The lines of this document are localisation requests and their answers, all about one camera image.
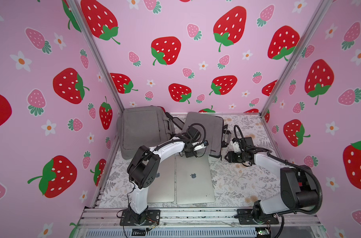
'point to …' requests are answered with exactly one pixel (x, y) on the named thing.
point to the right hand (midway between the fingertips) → (226, 157)
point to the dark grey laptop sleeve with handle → (214, 127)
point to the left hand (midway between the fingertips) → (193, 148)
